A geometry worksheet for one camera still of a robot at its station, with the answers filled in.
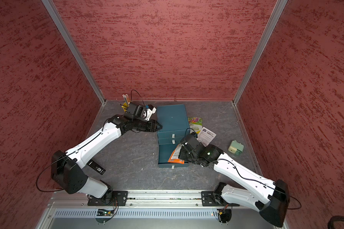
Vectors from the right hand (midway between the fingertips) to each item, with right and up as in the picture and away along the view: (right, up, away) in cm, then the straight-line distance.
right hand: (180, 157), depth 75 cm
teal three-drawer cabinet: (-3, +20, +8) cm, 21 cm away
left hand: (-13, +14, +4) cm, 19 cm away
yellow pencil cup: (-41, +29, +28) cm, 57 cm away
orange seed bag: (-4, -1, +2) cm, 4 cm away
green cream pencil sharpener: (+36, +2, +14) cm, 38 cm away
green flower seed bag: (+12, +16, +30) cm, 36 cm away
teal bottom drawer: (-9, +1, +9) cm, 13 cm away
